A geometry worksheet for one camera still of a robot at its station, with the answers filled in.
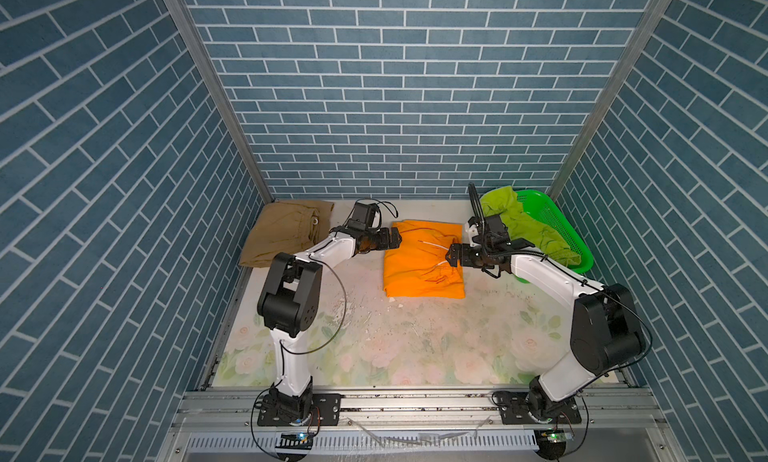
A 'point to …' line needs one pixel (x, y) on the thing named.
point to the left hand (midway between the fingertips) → (391, 239)
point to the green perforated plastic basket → (542, 208)
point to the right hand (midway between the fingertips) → (457, 252)
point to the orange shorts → (419, 267)
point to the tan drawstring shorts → (285, 226)
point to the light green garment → (503, 201)
